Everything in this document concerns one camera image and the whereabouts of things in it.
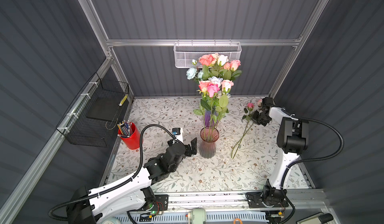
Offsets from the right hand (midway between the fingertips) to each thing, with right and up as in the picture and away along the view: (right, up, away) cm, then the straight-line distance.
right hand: (256, 120), depth 103 cm
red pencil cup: (-80, -12, -15) cm, 82 cm away
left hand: (-46, -7, -28) cm, 54 cm away
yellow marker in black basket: (-83, +13, -21) cm, 86 cm away
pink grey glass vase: (-36, -6, -25) cm, 44 cm away
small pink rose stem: (-6, +2, -1) cm, 6 cm away
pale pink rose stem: (-30, +8, -35) cm, 46 cm away
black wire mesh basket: (-93, +3, -32) cm, 98 cm away
